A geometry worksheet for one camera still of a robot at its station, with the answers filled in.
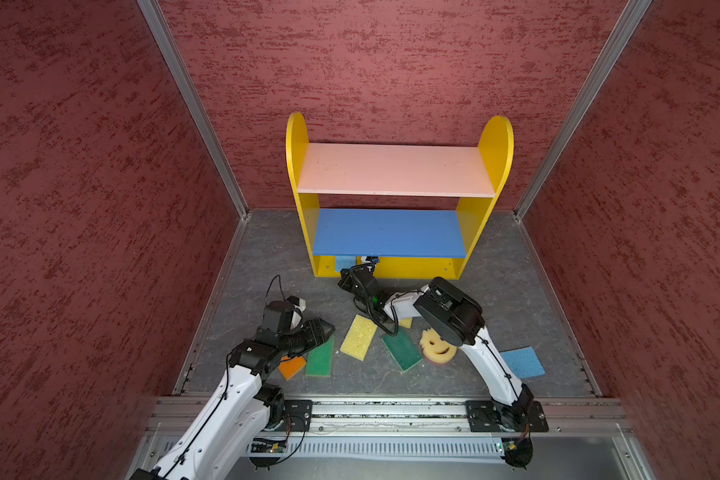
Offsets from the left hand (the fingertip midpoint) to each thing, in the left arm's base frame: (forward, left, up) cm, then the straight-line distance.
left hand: (327, 339), depth 80 cm
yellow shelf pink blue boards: (+61, -30, -9) cm, 69 cm away
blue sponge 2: (-3, -56, -7) cm, 57 cm away
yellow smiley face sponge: (-1, -30, -3) cm, 31 cm away
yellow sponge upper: (+7, -23, -5) cm, 25 cm away
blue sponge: (+30, -3, -5) cm, 30 cm away
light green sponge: (-3, +2, -6) cm, 8 cm away
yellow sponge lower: (+3, -8, -6) cm, 11 cm away
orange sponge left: (-6, +10, -7) cm, 14 cm away
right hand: (+24, 0, -6) cm, 25 cm away
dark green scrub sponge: (0, -22, -6) cm, 23 cm away
